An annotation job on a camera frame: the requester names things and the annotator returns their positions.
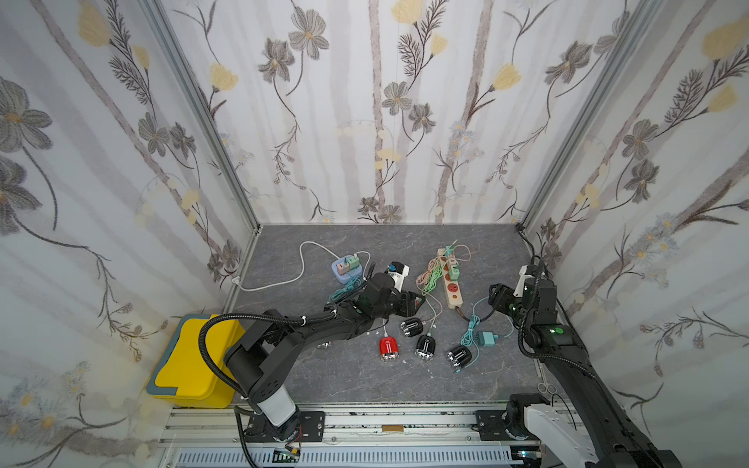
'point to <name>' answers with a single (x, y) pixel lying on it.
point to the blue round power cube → (345, 270)
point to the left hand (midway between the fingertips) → (423, 296)
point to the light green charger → (454, 273)
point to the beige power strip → (453, 287)
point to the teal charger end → (487, 338)
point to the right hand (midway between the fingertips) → (503, 289)
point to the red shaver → (389, 348)
